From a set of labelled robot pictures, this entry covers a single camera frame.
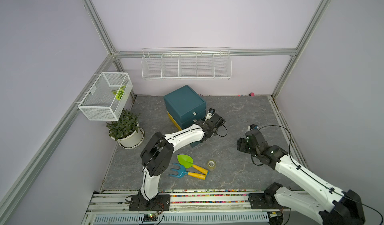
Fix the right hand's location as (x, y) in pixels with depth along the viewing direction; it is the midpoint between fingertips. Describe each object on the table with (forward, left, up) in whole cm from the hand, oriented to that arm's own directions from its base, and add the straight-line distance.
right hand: (240, 141), depth 83 cm
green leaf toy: (+21, +67, +19) cm, 72 cm away
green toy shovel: (-7, +30, -11) cm, 33 cm away
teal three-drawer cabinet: (+17, +31, +10) cm, 37 cm away
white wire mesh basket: (+19, +74, +16) cm, 78 cm away
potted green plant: (+4, +62, +7) cm, 63 cm away
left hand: (+11, +18, -1) cm, 21 cm away
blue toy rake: (-13, +33, -10) cm, 37 cm away
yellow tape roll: (-9, +16, -10) cm, 21 cm away
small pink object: (+50, -22, -13) cm, 56 cm away
